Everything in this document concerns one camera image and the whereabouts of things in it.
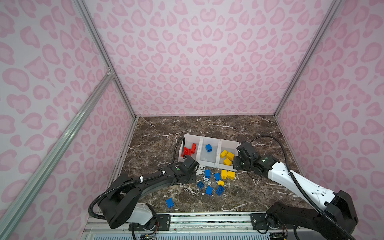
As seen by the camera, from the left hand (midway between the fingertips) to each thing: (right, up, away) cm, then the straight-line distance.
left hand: (193, 175), depth 86 cm
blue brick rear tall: (+9, 0, +5) cm, 10 cm away
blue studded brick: (+15, -8, -3) cm, 17 cm away
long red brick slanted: (0, +14, +12) cm, 18 cm away
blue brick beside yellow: (+15, -2, +2) cm, 15 cm away
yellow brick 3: (+22, 0, 0) cm, 22 cm away
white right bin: (+21, +13, +9) cm, 26 cm away
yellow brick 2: (+18, 0, +1) cm, 18 cm away
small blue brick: (+4, -5, -2) cm, 7 cm away
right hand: (+23, +9, -5) cm, 25 cm away
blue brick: (+10, +14, +12) cm, 21 cm away
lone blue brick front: (-12, -13, -6) cm, 19 cm away
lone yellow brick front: (+19, +11, +9) cm, 24 cm away
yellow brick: (+23, +10, +6) cm, 26 cm away
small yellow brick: (+16, -4, -1) cm, 17 cm away
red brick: (-4, +11, +11) cm, 16 cm away
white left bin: (-2, +19, +15) cm, 24 cm away
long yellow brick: (+21, +6, +6) cm, 22 cm away
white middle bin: (+11, +8, +9) cm, 16 cm away
